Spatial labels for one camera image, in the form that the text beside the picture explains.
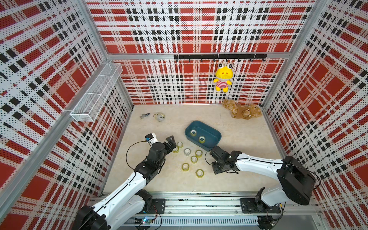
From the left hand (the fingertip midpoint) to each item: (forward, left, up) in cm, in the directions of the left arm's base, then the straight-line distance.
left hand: (171, 140), depth 83 cm
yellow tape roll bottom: (-15, -17, -15) cm, 27 cm away
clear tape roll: (-1, -9, -14) cm, 17 cm away
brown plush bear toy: (+27, -54, -6) cm, 61 cm away
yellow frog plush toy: (+38, -33, +20) cm, 54 cm away
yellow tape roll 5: (+8, -19, -14) cm, 25 cm away
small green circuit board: (-38, +10, -13) cm, 42 cm away
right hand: (-11, -28, -14) cm, 34 cm away
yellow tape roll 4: (-6, -14, -15) cm, 21 cm away
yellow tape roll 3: (-2, -17, -15) cm, 22 cm away
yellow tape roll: (0, -1, -14) cm, 14 cm away
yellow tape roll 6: (+14, -13, -14) cm, 23 cm away
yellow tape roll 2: (+5, -4, -16) cm, 17 cm away
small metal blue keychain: (+32, +27, -15) cm, 44 cm away
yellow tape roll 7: (-10, -8, -16) cm, 20 cm away
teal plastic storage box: (+12, -20, -14) cm, 27 cm away
